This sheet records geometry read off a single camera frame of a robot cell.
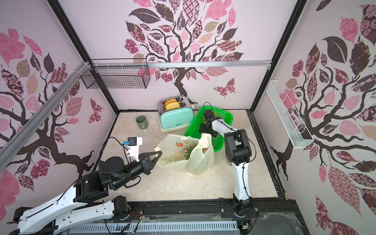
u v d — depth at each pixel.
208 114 0.84
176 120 0.98
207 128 0.79
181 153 0.90
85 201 0.43
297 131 0.74
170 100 1.00
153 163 0.56
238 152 0.58
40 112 0.61
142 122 1.04
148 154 0.56
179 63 0.92
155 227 0.70
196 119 1.05
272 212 0.73
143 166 0.51
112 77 1.21
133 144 0.52
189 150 0.78
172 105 0.98
